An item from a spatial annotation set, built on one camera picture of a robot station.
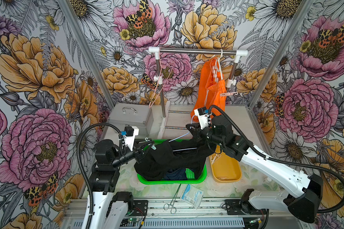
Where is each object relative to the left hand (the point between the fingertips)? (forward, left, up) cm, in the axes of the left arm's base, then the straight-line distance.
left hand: (152, 145), depth 65 cm
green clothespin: (-2, +2, +2) cm, 4 cm away
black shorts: (+1, -17, -11) cm, 20 cm away
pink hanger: (+37, -3, +6) cm, 37 cm away
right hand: (+8, -16, 0) cm, 18 cm away
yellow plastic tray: (-1, -40, -27) cm, 49 cm away
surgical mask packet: (-15, -19, -28) cm, 37 cm away
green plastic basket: (-2, -19, -29) cm, 34 cm away
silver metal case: (+32, +20, -14) cm, 40 cm away
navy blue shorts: (-5, -12, -23) cm, 27 cm away
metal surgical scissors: (-21, -9, -30) cm, 37 cm away
